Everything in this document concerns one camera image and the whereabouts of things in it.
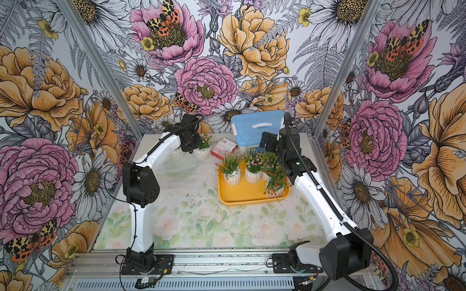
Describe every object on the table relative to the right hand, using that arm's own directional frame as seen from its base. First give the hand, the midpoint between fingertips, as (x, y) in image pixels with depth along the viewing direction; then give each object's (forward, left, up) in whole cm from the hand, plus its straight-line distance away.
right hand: (271, 138), depth 78 cm
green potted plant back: (+9, +32, -17) cm, 38 cm away
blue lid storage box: (+21, +8, -13) cm, 26 cm away
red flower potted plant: (-13, -3, -15) cm, 19 cm away
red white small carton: (+21, +22, -26) cm, 40 cm away
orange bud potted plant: (0, -2, -17) cm, 17 cm away
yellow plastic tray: (-7, +11, -33) cm, 36 cm away
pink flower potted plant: (-2, +7, -14) cm, 15 cm away
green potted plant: (-3, +18, -18) cm, 26 cm away
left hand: (+10, +36, -15) cm, 40 cm away
